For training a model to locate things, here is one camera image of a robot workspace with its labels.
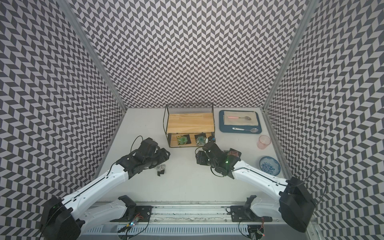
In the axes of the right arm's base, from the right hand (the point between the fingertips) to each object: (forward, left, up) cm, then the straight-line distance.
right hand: (200, 158), depth 81 cm
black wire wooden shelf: (+21, +7, +3) cm, 22 cm away
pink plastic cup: (+16, -42, -8) cm, 45 cm away
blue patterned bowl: (0, -41, -10) cm, 42 cm away
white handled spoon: (+25, -37, -8) cm, 45 cm away
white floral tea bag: (-3, +23, -7) cm, 24 cm away
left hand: (+1, +19, +1) cm, 19 cm away
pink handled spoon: (+38, -36, -10) cm, 53 cm away
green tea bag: (+18, 0, -9) cm, 20 cm away
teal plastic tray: (+30, -21, -13) cm, 39 cm away
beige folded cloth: (+35, -31, -11) cm, 48 cm away
